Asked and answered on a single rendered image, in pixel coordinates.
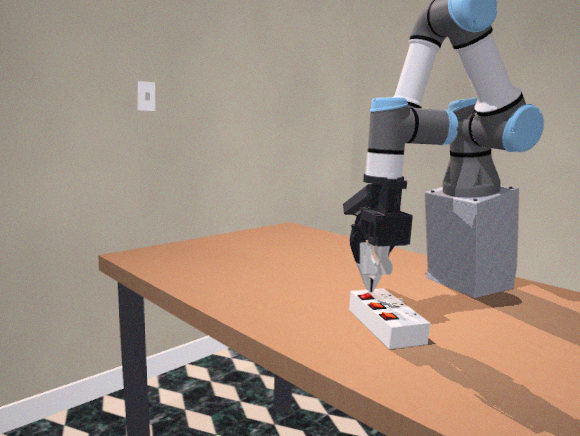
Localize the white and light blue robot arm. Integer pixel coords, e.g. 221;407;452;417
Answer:
366;0;544;198

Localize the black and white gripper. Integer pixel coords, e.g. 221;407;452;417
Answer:
350;174;413;293

